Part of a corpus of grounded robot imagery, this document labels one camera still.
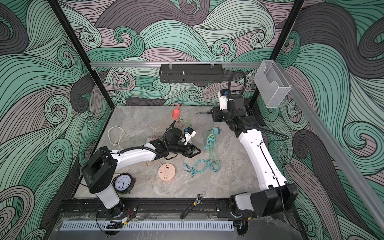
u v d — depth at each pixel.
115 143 0.97
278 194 0.37
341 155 0.50
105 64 0.95
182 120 1.13
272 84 0.78
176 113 1.15
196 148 0.75
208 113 1.15
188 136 0.74
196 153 0.76
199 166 0.88
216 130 1.04
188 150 0.71
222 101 0.64
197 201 0.76
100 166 0.50
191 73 0.95
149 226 0.70
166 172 0.83
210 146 0.80
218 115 0.65
